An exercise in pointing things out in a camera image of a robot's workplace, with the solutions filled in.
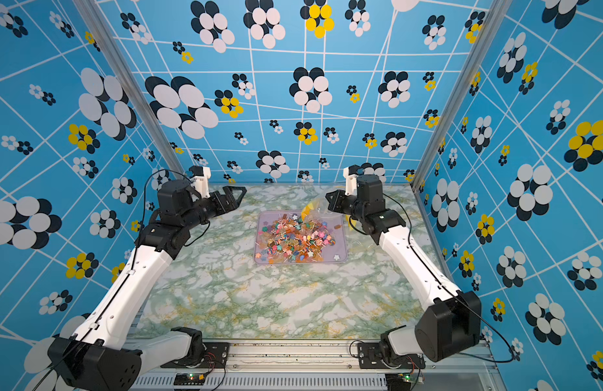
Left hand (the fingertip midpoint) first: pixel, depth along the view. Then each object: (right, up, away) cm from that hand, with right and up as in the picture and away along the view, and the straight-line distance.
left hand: (240, 190), depth 72 cm
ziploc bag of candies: (+24, -5, +7) cm, 25 cm away
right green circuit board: (+47, -56, -2) cm, 73 cm away
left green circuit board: (-15, -57, +1) cm, 59 cm away
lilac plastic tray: (+32, -24, +23) cm, 46 cm away
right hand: (+28, -1, +6) cm, 28 cm away
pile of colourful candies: (+12, -18, +24) cm, 32 cm away
